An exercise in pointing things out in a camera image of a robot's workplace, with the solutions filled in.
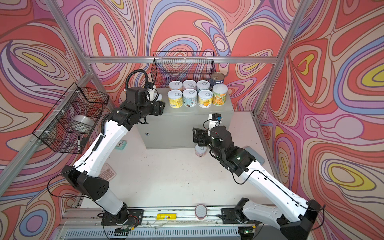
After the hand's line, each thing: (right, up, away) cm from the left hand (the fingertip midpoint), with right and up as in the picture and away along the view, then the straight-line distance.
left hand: (159, 101), depth 75 cm
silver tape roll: (-36, -12, -4) cm, 38 cm away
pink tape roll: (+21, -54, -4) cm, 58 cm away
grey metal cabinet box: (+5, -14, +16) cm, 22 cm away
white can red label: (+22, -28, +18) cm, 40 cm away
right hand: (+21, -16, -6) cm, 27 cm away
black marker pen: (-39, -22, -3) cm, 45 cm away
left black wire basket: (-46, -12, 0) cm, 48 cm away
